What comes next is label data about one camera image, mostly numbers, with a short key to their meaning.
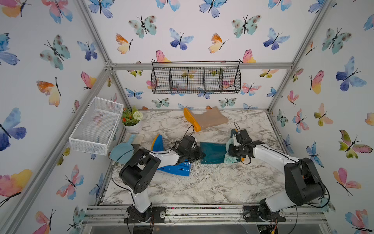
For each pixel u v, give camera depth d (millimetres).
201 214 756
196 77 981
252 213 739
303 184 439
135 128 1005
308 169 455
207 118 1145
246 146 669
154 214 738
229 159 842
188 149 754
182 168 884
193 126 1084
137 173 484
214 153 900
